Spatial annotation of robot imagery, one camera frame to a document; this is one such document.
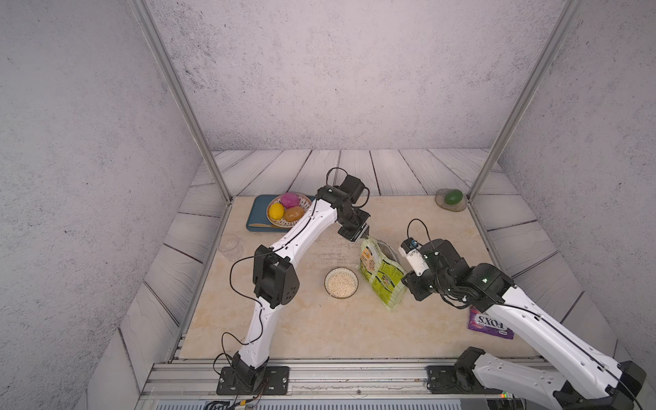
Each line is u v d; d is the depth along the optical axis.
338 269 0.91
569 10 0.70
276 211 1.08
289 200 1.11
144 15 0.71
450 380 0.73
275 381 0.73
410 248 0.63
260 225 1.10
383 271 0.81
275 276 0.53
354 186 0.71
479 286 0.47
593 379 0.38
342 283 0.87
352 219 0.73
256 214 1.14
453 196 1.15
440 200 1.19
